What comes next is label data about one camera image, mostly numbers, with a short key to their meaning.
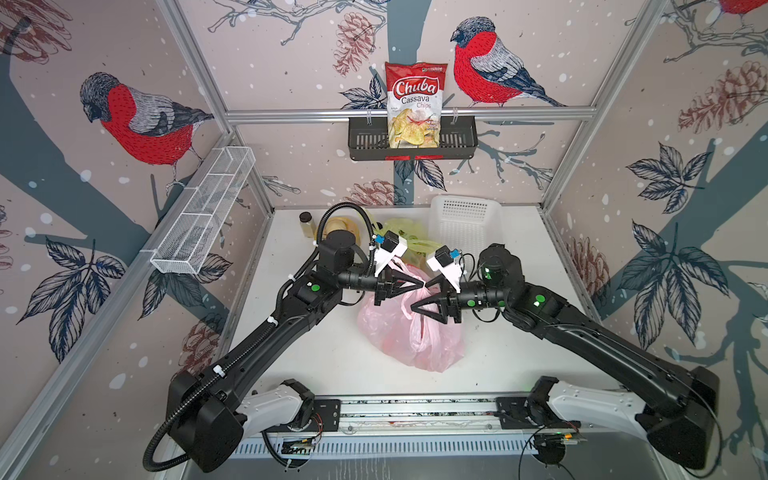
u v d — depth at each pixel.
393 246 0.56
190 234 0.73
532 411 0.66
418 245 0.90
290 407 0.61
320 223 0.53
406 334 0.61
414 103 0.85
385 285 0.56
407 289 0.62
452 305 0.56
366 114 0.92
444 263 0.57
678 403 0.39
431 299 0.59
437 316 0.58
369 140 0.94
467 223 1.14
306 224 1.07
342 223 1.14
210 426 0.37
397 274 0.60
